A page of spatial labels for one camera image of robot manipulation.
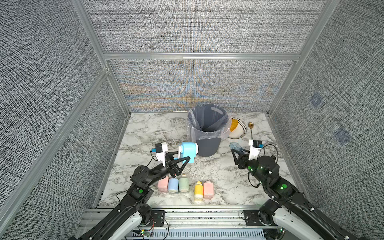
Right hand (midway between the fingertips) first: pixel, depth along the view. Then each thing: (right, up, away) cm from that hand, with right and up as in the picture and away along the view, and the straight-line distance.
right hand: (236, 147), depth 73 cm
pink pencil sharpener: (-37, -20, +5) cm, 43 cm away
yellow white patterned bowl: (+12, +8, +35) cm, 38 cm away
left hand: (-23, -3, -10) cm, 25 cm away
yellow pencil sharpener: (-18, -23, +2) cm, 30 cm away
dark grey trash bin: (-13, -1, +3) cm, 13 cm away
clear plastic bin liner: (-12, +13, +22) cm, 28 cm away
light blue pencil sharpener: (-32, -20, +5) cm, 38 cm away
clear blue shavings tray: (0, 0, +5) cm, 5 cm away
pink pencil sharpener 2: (-13, -22, +4) cm, 26 cm away
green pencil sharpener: (-26, -20, +5) cm, 33 cm away
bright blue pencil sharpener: (-24, +1, -12) cm, 27 cm away
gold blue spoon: (+22, +10, +37) cm, 44 cm away
